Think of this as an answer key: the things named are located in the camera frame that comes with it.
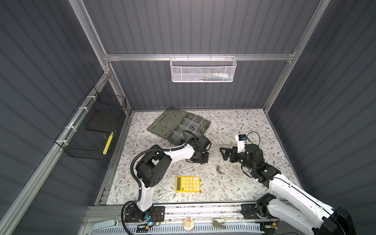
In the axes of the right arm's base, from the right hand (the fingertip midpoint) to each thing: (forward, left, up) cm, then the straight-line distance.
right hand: (228, 149), depth 80 cm
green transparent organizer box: (+32, +36, -15) cm, 50 cm away
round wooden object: (-33, +22, -15) cm, 42 cm away
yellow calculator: (-14, +23, -14) cm, 31 cm away
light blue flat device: (-34, +61, -11) cm, 71 cm away
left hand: (0, +12, -15) cm, 19 cm away
